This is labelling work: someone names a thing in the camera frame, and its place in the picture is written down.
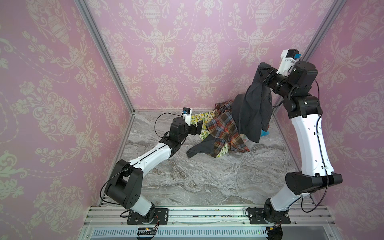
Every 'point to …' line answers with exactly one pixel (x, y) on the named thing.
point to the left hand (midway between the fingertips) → (197, 120)
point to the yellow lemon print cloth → (205, 117)
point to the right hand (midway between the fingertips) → (259, 67)
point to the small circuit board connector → (147, 233)
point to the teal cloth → (264, 133)
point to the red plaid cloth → (224, 129)
